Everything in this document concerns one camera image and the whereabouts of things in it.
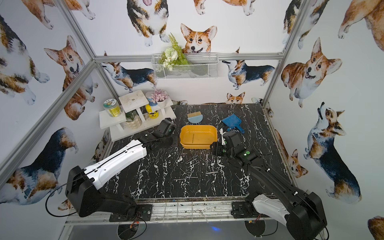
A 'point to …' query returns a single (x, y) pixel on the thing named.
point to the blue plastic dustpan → (233, 121)
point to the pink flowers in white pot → (160, 96)
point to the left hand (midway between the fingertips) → (176, 135)
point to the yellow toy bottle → (152, 115)
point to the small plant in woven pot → (133, 120)
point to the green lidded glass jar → (112, 107)
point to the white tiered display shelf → (136, 100)
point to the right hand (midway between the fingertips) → (218, 142)
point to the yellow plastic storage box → (199, 137)
